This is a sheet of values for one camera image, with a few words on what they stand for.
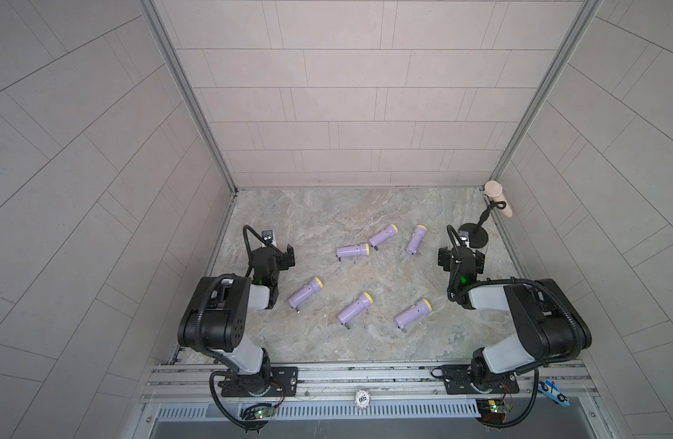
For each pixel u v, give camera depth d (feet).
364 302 2.71
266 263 2.28
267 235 2.60
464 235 2.64
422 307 2.67
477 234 3.27
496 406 2.24
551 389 2.27
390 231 3.25
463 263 2.28
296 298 2.75
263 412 2.14
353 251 3.09
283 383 2.32
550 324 1.46
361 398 2.10
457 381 2.33
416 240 3.23
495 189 2.60
